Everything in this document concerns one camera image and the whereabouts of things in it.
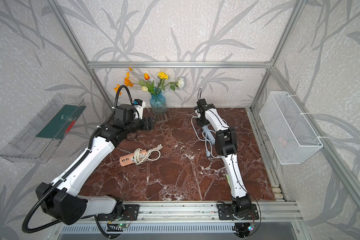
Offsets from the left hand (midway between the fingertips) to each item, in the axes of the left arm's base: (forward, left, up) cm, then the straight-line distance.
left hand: (153, 119), depth 76 cm
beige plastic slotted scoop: (+25, +3, -28) cm, 38 cm away
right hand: (+19, -29, -26) cm, 43 cm away
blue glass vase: (+32, +5, -20) cm, 38 cm away
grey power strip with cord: (+7, -32, -23) cm, 40 cm away
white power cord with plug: (-9, +10, -23) cm, 27 cm away
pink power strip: (-11, +16, -23) cm, 30 cm away
